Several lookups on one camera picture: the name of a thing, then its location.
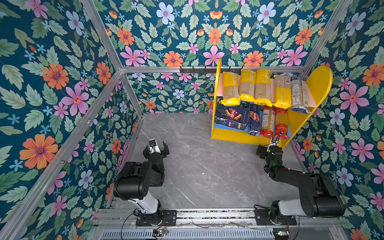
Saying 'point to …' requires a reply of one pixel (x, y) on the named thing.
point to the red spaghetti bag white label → (265, 119)
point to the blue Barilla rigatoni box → (232, 116)
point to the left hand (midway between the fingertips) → (155, 140)
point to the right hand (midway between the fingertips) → (268, 146)
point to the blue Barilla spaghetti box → (254, 120)
